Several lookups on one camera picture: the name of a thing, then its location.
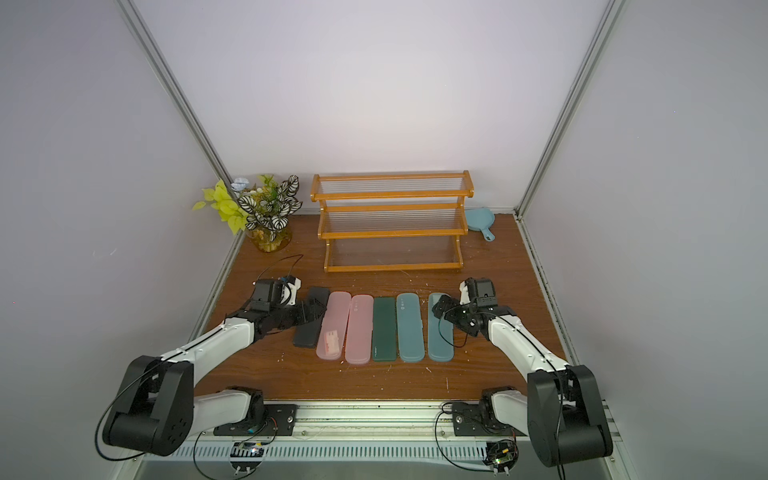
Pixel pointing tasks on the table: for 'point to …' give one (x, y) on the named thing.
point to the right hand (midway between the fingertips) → (447, 307)
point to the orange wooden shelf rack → (392, 221)
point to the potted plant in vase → (262, 209)
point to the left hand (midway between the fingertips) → (318, 308)
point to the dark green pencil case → (384, 330)
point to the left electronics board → (246, 449)
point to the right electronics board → (501, 455)
